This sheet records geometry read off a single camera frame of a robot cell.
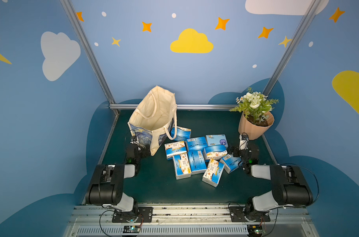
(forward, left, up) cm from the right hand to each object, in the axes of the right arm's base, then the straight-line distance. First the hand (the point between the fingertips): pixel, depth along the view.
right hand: (239, 142), depth 95 cm
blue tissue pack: (+5, +38, +1) cm, 38 cm away
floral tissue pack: (-7, +42, 0) cm, 43 cm away
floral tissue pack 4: (-22, +19, 0) cm, 29 cm away
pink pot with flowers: (+14, -12, +9) cm, 21 cm away
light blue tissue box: (+2, +14, -2) cm, 15 cm away
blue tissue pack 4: (-15, +7, 0) cm, 17 cm away
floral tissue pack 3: (-19, +37, 0) cm, 41 cm away
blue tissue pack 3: (-15, +28, 0) cm, 32 cm away
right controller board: (-47, -1, -7) cm, 47 cm away
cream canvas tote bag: (+18, +59, 0) cm, 62 cm away
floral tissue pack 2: (-10, +17, +2) cm, 20 cm away
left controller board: (-50, +60, -6) cm, 78 cm away
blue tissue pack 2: (-3, +28, 0) cm, 28 cm away
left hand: (-5, +63, -1) cm, 63 cm away
